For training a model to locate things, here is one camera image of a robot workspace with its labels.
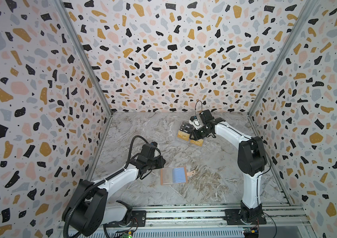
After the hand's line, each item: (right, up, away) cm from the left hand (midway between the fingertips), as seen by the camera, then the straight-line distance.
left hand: (169, 160), depth 86 cm
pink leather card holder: (+3, -9, +2) cm, 10 cm away
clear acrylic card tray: (+9, +17, +16) cm, 25 cm away
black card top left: (+11, +21, +15) cm, 28 cm away
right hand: (+16, +14, +10) cm, 24 cm away
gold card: (+20, +9, +13) cm, 25 cm away
